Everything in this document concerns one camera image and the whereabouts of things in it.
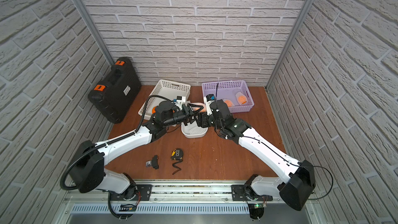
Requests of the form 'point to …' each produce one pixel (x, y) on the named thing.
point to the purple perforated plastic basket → (226, 91)
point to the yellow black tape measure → (177, 154)
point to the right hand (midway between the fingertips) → (202, 115)
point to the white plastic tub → (185, 129)
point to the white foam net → (198, 130)
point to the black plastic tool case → (114, 96)
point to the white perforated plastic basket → (166, 88)
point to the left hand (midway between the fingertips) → (207, 109)
